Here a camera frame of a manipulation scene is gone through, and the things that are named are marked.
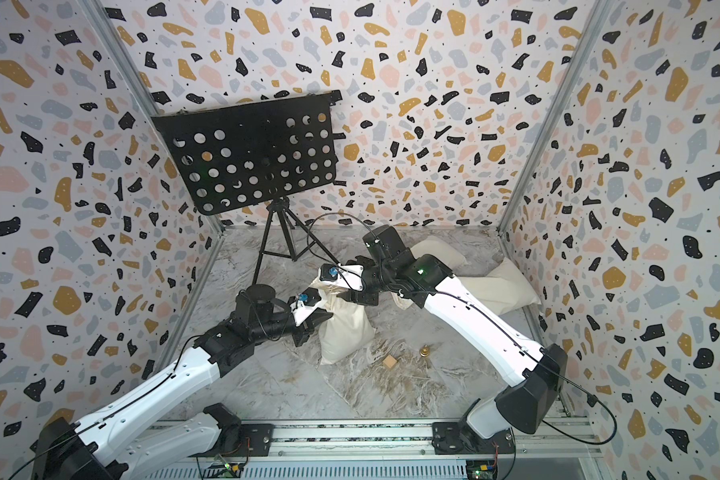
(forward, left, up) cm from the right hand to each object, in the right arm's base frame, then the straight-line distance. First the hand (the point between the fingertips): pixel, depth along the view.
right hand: (342, 281), depth 70 cm
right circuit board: (-32, -34, -31) cm, 56 cm away
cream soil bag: (-5, 0, -16) cm, 16 cm away
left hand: (-4, +3, -8) cm, 9 cm away
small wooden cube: (-8, -11, -28) cm, 31 cm away
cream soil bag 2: (+15, -49, -25) cm, 57 cm away
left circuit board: (-35, +28, -30) cm, 54 cm away
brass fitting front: (-5, -22, -28) cm, 36 cm away
